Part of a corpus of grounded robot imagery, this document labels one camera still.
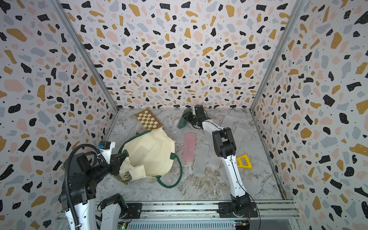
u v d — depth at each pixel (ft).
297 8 2.35
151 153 3.08
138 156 2.98
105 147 1.80
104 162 1.78
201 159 3.03
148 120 3.61
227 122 3.74
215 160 3.06
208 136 3.39
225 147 2.20
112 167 1.89
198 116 3.03
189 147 3.23
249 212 2.40
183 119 3.48
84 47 2.79
